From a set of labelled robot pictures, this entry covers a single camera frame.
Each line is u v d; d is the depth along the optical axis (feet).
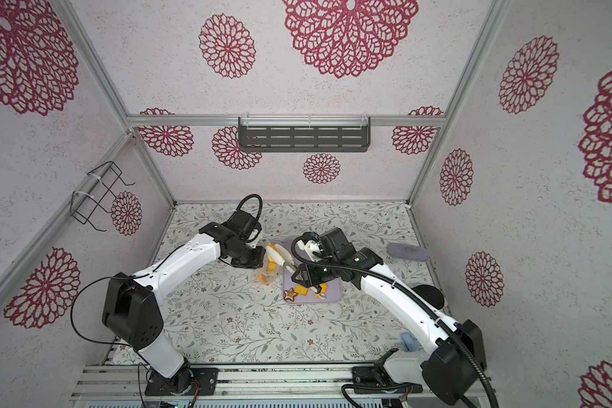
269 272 2.75
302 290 3.02
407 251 3.28
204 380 2.42
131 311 1.46
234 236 2.06
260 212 2.64
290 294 2.95
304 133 3.11
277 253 2.50
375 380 2.16
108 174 2.69
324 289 2.27
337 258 1.89
